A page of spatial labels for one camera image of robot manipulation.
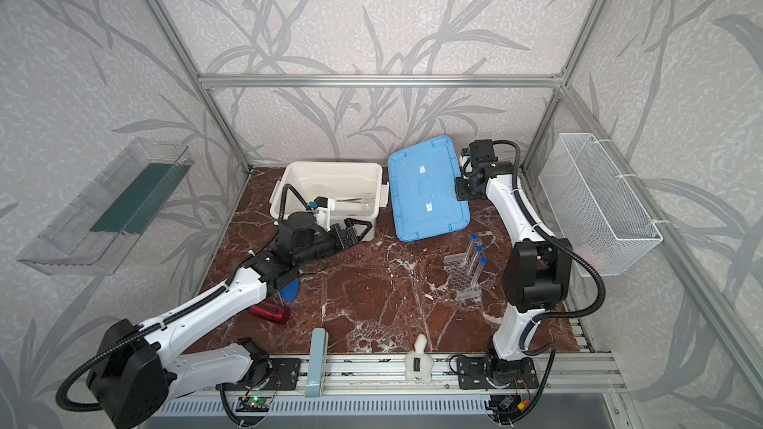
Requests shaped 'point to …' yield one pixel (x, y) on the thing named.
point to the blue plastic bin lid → (423, 191)
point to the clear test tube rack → (460, 277)
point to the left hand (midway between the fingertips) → (368, 223)
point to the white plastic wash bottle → (419, 363)
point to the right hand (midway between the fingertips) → (466, 181)
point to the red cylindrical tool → (270, 311)
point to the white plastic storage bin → (357, 188)
